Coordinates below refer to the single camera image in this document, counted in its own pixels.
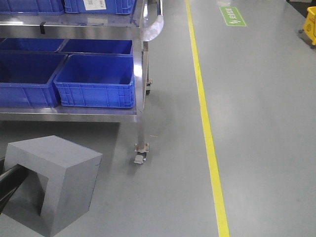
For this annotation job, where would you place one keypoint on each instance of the grey block with square hole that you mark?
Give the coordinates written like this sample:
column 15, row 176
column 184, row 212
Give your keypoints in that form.
column 69, row 187

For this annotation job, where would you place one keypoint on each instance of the row of blue bins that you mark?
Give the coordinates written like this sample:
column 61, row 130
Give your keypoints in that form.
column 93, row 74

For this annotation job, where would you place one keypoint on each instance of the yellow mop bucket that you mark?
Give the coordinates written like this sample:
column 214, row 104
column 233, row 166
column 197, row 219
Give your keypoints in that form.
column 311, row 27

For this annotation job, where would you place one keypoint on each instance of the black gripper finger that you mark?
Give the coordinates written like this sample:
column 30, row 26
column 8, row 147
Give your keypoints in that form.
column 10, row 182
column 2, row 163

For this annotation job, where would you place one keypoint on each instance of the black clip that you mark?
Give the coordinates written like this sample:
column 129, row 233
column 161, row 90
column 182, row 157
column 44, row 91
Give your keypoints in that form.
column 42, row 27

